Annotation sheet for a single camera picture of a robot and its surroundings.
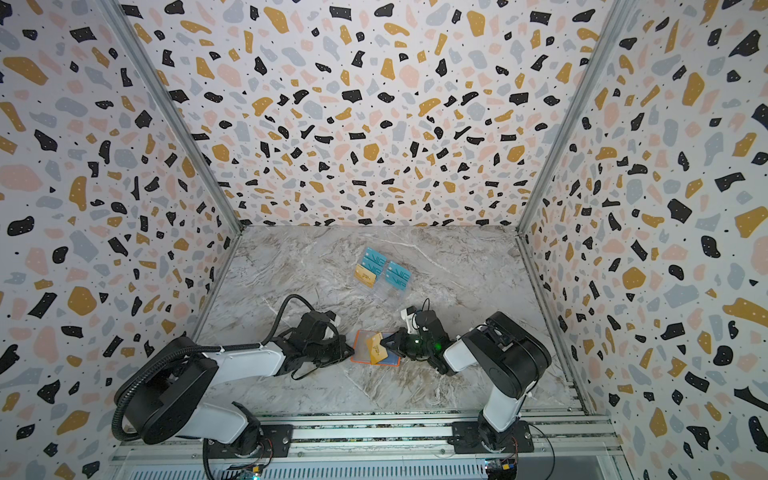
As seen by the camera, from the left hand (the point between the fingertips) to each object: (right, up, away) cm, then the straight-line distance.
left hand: (361, 348), depth 86 cm
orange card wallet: (0, -1, +3) cm, 3 cm away
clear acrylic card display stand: (+5, +16, +16) cm, 23 cm away
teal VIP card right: (+10, +20, +11) cm, 25 cm away
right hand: (+5, +3, 0) cm, 6 cm away
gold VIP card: (+4, -1, +1) cm, 4 cm away
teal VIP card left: (+2, +25, +14) cm, 29 cm away
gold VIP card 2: (-1, +20, +15) cm, 25 cm away
